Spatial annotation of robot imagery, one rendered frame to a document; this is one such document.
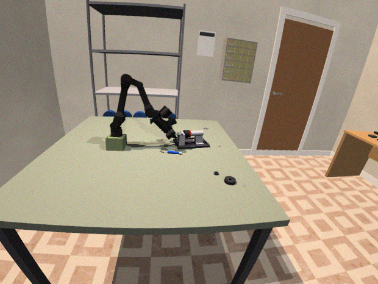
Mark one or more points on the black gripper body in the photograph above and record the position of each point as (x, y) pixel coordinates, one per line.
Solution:
(169, 132)

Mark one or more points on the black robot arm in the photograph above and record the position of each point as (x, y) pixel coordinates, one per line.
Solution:
(119, 118)

